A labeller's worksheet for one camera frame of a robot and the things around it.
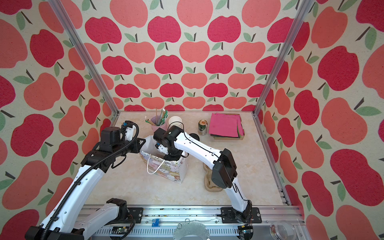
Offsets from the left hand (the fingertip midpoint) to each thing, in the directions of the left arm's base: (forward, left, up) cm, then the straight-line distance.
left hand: (146, 140), depth 75 cm
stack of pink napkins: (+26, -49, -20) cm, 59 cm away
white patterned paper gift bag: (-13, -15, -7) cm, 21 cm away
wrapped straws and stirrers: (+24, -2, -11) cm, 26 cm away
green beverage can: (+22, -31, -15) cm, 41 cm away
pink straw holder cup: (+25, +2, -11) cm, 27 cm away
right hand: (-5, -15, -11) cm, 20 cm away
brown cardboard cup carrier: (-15, -33, -22) cm, 42 cm away
